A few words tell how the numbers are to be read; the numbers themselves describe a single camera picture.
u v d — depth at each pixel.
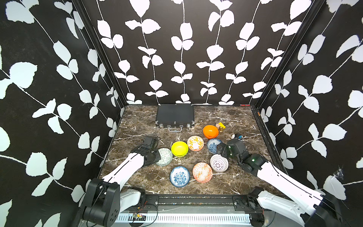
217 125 1.05
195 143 0.96
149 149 0.67
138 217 0.70
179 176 0.82
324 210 0.39
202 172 0.84
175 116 1.08
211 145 0.95
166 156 0.90
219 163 0.88
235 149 0.59
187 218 0.70
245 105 1.24
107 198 0.40
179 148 0.94
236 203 0.73
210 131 1.00
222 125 1.07
